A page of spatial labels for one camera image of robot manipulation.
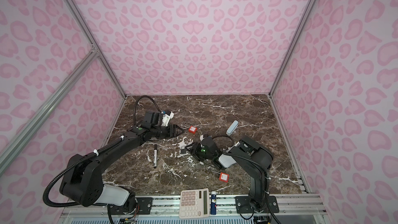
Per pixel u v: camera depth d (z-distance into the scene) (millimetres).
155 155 885
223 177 801
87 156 454
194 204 719
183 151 906
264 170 469
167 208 735
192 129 986
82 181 420
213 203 721
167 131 750
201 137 888
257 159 482
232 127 979
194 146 819
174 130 752
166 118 794
